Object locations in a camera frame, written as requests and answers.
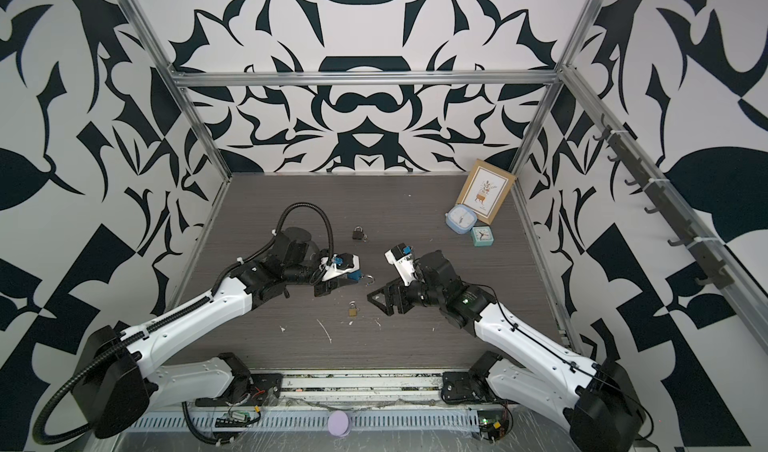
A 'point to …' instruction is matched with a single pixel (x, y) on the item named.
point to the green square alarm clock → (482, 236)
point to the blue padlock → (358, 275)
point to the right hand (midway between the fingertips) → (379, 291)
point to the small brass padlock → (352, 310)
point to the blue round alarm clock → (461, 219)
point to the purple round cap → (339, 424)
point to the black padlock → (358, 233)
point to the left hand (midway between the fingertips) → (354, 262)
